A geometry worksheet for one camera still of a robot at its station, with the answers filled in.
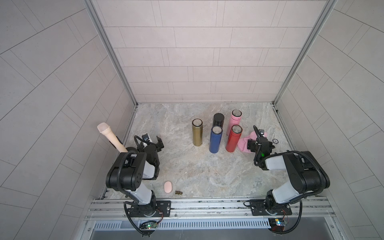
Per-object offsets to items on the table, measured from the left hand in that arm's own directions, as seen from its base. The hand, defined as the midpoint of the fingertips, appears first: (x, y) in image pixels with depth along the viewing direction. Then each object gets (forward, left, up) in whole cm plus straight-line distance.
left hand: (152, 136), depth 91 cm
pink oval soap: (-28, -13, -4) cm, 31 cm away
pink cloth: (-1, -57, -5) cm, 58 cm away
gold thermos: (-2, -28, +13) cm, 31 cm away
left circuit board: (-44, -8, -3) cm, 45 cm away
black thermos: (+3, -40, +14) cm, 42 cm away
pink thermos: (+4, -49, +13) cm, 51 cm away
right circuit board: (-44, -65, -5) cm, 79 cm away
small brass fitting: (-31, -19, -5) cm, 36 cm away
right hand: (+1, -67, -3) cm, 67 cm away
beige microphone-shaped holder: (-10, +14, +23) cm, 29 cm away
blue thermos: (-8, -37, +14) cm, 41 cm away
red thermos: (-6, -48, +11) cm, 50 cm away
